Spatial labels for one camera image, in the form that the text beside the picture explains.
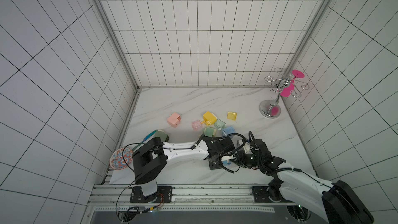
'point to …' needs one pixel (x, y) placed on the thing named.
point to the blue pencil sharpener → (229, 129)
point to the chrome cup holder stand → (271, 109)
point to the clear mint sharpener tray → (219, 123)
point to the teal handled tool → (146, 138)
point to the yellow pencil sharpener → (209, 118)
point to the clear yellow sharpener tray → (231, 115)
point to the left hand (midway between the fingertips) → (211, 160)
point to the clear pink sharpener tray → (197, 125)
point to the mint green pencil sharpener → (210, 131)
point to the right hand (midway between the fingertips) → (228, 155)
